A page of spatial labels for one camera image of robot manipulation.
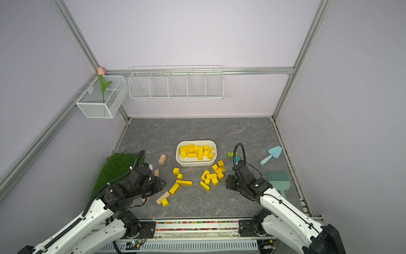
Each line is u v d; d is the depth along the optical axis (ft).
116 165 3.08
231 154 3.24
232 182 2.37
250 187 1.87
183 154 3.19
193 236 2.41
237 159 3.16
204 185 2.81
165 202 2.64
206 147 3.29
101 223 1.60
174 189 2.77
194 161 3.16
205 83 3.43
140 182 1.86
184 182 2.86
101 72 2.93
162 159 3.16
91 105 2.58
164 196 2.72
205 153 3.25
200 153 3.18
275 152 3.33
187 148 3.24
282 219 1.59
